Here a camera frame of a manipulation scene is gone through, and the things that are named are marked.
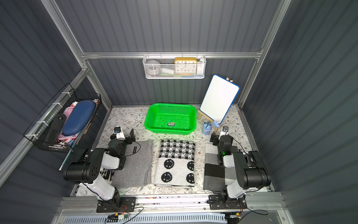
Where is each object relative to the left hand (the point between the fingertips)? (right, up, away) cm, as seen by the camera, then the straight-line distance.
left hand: (126, 130), depth 91 cm
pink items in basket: (-20, -2, -25) cm, 32 cm away
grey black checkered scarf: (+58, -27, -8) cm, 64 cm away
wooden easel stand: (+56, +8, +12) cm, 58 cm away
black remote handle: (-21, +3, -27) cm, 35 cm away
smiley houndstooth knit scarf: (+33, -21, -8) cm, 40 cm away
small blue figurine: (+55, +2, +5) cm, 55 cm away
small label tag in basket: (+28, +4, +17) cm, 33 cm away
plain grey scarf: (+11, -24, -10) cm, 28 cm away
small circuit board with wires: (+2, -44, -18) cm, 48 cm away
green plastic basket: (+27, +8, +21) cm, 35 cm away
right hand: (+66, -2, +2) cm, 66 cm away
